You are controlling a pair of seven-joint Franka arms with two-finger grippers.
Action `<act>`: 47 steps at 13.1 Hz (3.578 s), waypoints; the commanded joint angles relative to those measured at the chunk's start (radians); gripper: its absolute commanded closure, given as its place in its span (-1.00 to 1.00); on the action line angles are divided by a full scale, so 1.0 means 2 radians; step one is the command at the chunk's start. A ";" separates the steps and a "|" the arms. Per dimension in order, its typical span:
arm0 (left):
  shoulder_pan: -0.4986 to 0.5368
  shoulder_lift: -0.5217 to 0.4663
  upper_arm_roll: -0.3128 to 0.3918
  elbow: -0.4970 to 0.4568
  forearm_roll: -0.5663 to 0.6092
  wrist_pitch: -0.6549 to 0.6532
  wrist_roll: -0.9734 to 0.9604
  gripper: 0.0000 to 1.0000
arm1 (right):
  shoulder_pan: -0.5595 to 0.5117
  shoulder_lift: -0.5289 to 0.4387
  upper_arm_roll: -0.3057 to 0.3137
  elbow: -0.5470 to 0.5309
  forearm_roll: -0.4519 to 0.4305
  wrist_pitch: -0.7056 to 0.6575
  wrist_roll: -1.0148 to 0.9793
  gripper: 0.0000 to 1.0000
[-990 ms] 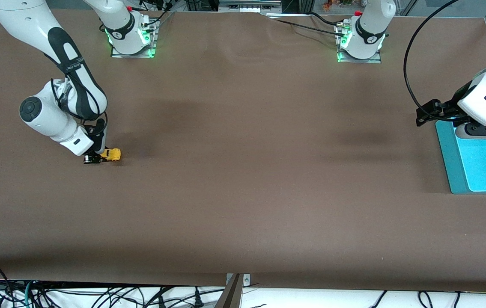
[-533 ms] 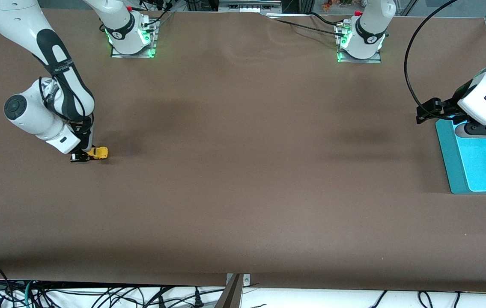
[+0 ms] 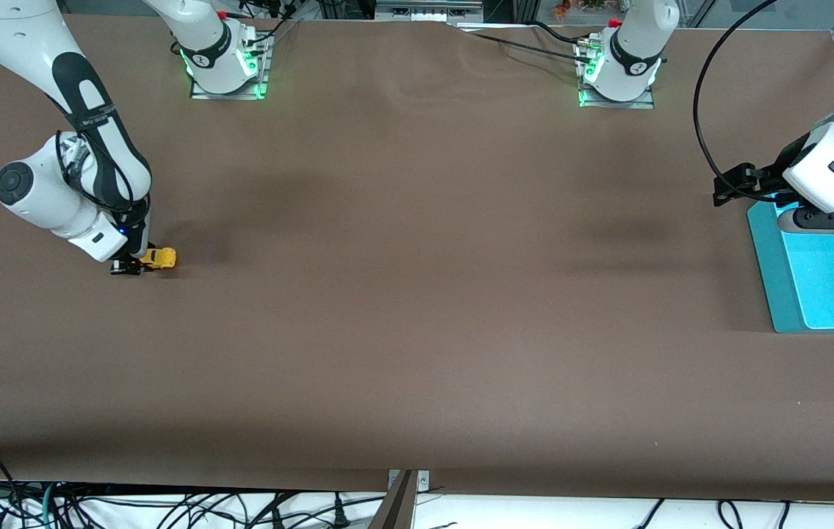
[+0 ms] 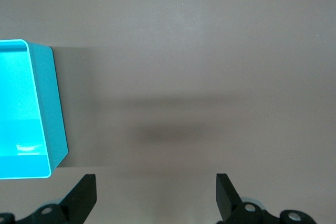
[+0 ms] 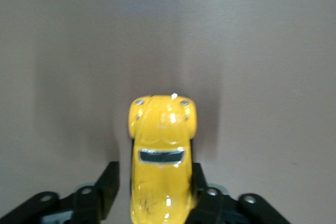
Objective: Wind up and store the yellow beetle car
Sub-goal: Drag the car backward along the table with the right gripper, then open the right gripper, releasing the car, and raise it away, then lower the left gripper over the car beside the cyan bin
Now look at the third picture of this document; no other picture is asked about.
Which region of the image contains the yellow beetle toy car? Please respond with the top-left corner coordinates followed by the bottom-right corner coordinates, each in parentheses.
top-left (139, 248), bottom-right (178, 271)

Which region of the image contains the teal plastic storage bin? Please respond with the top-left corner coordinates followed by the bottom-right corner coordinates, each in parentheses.
top-left (747, 185), bottom-right (834, 334)

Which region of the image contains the brown table cover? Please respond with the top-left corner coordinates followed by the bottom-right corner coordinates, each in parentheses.
top-left (0, 15), bottom-right (834, 505)

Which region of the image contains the grey metal equipment box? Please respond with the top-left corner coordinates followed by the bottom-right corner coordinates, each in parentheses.
top-left (374, 0), bottom-right (484, 24)

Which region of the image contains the dark metal support beam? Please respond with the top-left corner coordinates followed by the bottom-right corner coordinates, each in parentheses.
top-left (367, 470), bottom-right (418, 529)

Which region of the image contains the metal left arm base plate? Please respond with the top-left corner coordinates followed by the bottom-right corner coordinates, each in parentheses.
top-left (577, 37), bottom-right (657, 109)

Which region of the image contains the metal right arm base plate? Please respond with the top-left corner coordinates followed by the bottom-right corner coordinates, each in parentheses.
top-left (190, 32), bottom-right (271, 101)

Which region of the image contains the short black base cable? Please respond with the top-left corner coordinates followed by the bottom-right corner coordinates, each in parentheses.
top-left (531, 20), bottom-right (595, 46)

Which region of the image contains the teal floor cable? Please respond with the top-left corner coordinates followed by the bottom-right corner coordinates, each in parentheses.
top-left (40, 481), bottom-right (60, 529)

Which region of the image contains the long black base cable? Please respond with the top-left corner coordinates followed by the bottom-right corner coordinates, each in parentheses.
top-left (457, 29), bottom-right (592, 64)

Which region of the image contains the black right base cable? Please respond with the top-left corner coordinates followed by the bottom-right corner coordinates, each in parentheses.
top-left (240, 13), bottom-right (301, 48)

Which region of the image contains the small metal table bracket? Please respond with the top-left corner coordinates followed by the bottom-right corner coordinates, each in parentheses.
top-left (387, 469), bottom-right (431, 492)

